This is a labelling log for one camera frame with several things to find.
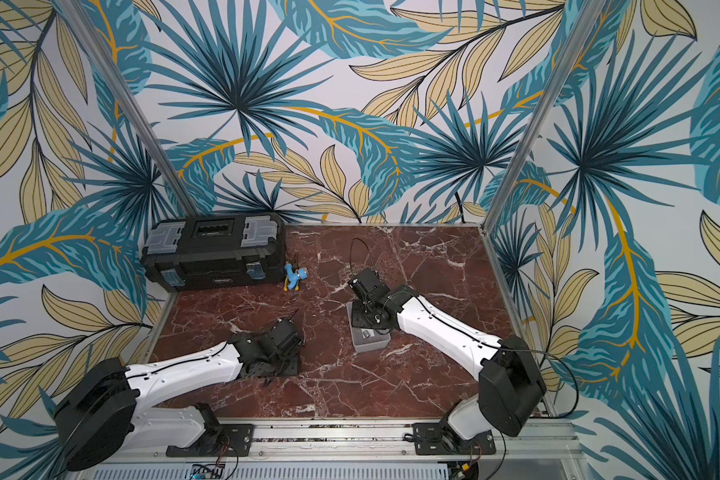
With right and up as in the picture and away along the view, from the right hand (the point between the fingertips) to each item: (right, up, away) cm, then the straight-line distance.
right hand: (359, 317), depth 83 cm
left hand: (-18, -15, +1) cm, 23 cm away
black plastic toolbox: (-50, +17, +6) cm, 54 cm away
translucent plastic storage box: (+1, -8, +7) cm, 11 cm away
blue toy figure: (-23, +10, +18) cm, 31 cm away
